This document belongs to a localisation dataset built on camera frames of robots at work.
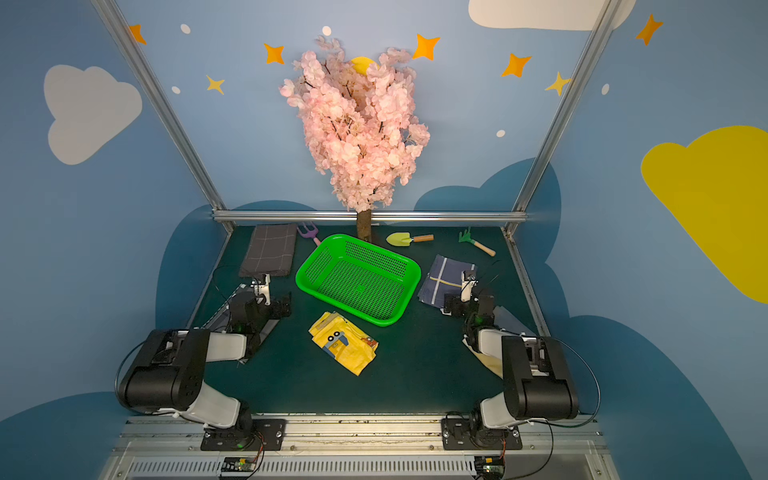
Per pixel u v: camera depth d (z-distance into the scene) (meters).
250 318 0.73
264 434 0.76
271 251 1.13
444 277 1.05
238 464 0.72
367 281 1.05
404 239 1.19
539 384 0.45
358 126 0.71
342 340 0.90
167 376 0.45
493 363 0.86
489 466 0.73
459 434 0.75
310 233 1.20
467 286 0.82
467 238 1.19
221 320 0.94
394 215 1.15
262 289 0.84
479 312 0.73
